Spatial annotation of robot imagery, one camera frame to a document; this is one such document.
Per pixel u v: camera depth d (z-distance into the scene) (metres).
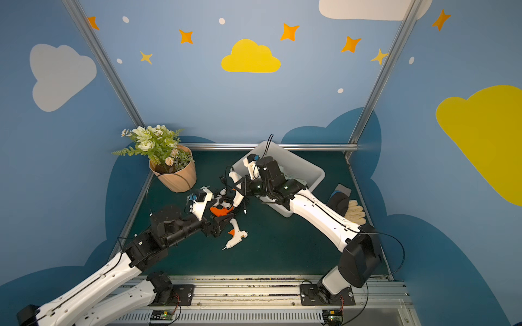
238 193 0.72
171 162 0.93
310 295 0.74
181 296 0.74
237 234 0.88
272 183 0.59
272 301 0.74
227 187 0.86
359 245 0.43
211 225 0.60
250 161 0.69
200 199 0.57
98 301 0.45
